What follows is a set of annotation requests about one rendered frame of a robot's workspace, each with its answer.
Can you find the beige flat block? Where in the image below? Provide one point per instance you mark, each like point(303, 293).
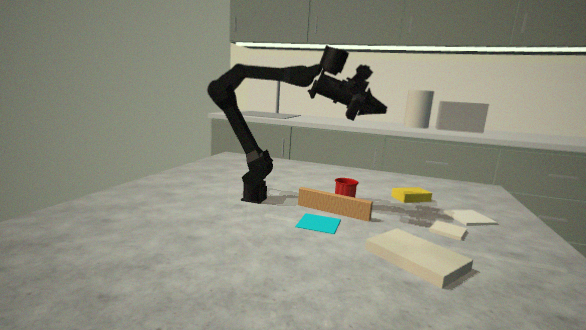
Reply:
point(436, 264)

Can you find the cream flat panel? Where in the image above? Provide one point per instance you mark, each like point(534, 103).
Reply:
point(470, 217)

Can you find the red cup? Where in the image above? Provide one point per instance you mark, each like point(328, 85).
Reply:
point(346, 187)

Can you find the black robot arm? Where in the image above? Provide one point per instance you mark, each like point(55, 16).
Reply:
point(222, 92)

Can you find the yellow block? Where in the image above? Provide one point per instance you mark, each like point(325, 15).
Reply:
point(411, 194)

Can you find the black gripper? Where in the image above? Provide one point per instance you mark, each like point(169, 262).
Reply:
point(361, 101)

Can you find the long wooden beam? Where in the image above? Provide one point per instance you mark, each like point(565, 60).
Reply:
point(335, 203)

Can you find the beige rectangular block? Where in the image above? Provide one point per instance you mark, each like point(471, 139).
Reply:
point(448, 230)

